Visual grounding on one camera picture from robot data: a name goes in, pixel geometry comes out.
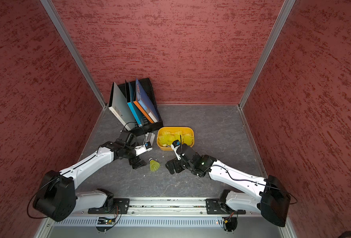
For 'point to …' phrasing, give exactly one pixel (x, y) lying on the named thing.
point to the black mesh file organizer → (147, 88)
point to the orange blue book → (143, 100)
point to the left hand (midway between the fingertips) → (141, 158)
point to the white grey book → (119, 106)
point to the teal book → (133, 107)
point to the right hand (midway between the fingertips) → (173, 165)
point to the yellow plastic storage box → (166, 135)
